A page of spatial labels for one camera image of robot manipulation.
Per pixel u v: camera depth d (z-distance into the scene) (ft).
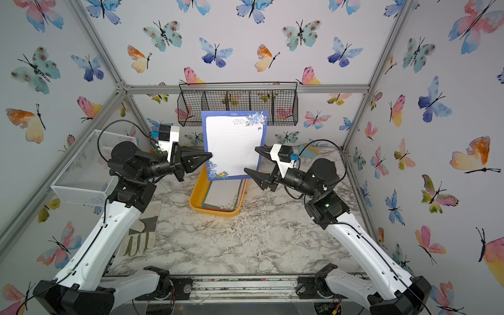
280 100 3.15
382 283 1.27
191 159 1.76
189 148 1.74
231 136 1.65
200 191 3.23
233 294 2.41
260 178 1.61
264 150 1.85
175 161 1.64
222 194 3.24
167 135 1.53
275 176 1.64
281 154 1.46
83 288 1.23
